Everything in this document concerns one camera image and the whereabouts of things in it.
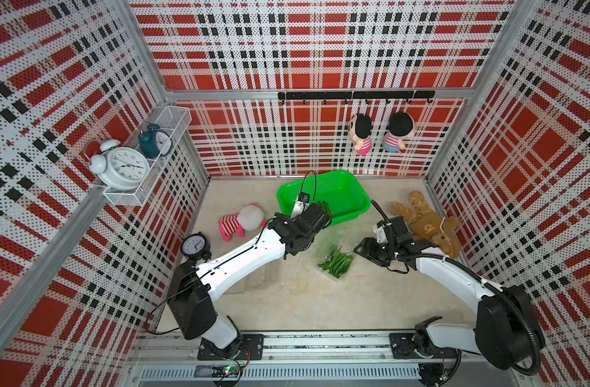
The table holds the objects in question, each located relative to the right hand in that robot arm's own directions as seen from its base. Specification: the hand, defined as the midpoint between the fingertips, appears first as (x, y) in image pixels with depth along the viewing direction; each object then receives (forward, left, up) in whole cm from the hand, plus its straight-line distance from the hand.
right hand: (362, 252), depth 85 cm
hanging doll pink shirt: (+42, -2, +22) cm, 48 cm away
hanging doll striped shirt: (+43, -18, +24) cm, 52 cm away
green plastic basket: (+37, +3, -8) cm, 38 cm away
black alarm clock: (+6, +64, -5) cm, 65 cm away
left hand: (+6, +24, +11) cm, 27 cm away
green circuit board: (-34, +43, -7) cm, 55 cm away
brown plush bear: (+12, -27, -1) cm, 30 cm away
